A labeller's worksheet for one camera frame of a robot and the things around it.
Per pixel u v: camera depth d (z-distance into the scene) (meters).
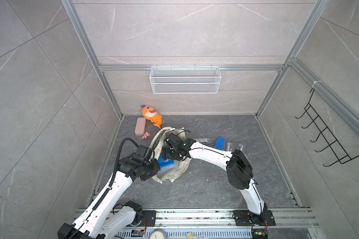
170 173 0.81
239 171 0.55
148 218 0.73
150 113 1.11
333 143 0.62
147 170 0.61
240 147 1.01
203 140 1.03
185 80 1.01
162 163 0.88
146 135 1.04
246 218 0.74
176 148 0.68
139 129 1.08
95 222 0.39
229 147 1.01
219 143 1.03
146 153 0.59
